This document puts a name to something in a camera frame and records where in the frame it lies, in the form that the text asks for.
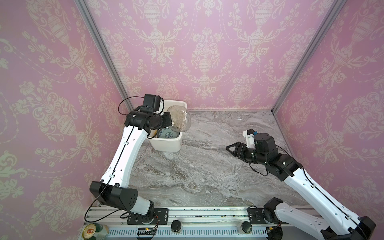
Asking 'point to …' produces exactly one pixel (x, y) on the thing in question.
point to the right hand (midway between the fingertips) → (229, 149)
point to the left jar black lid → (176, 225)
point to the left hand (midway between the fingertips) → (170, 120)
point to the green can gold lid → (89, 231)
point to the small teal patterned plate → (166, 132)
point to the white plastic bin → (174, 144)
